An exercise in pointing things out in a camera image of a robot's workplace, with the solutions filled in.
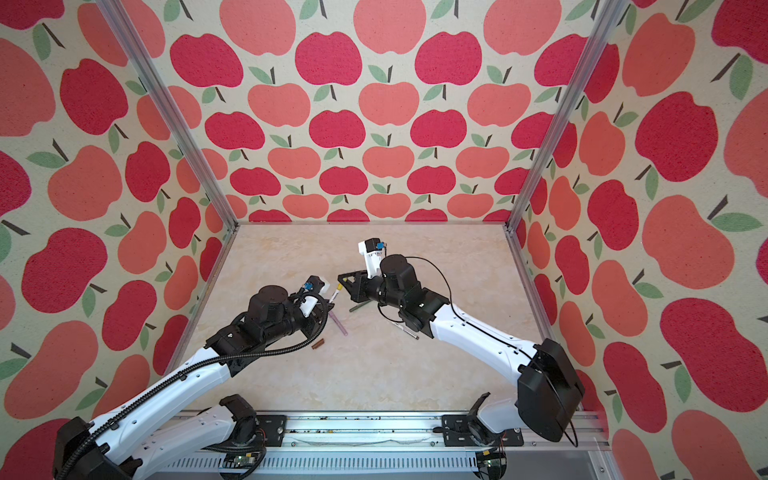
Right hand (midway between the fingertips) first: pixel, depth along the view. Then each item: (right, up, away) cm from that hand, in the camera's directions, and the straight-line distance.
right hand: (346, 276), depth 74 cm
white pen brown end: (+18, -20, +17) cm, 32 cm away
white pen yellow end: (-3, -4, 0) cm, 5 cm away
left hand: (-3, -8, +2) cm, 8 cm away
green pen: (+1, -12, +23) cm, 26 cm away
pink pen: (-5, -17, +19) cm, 26 cm away
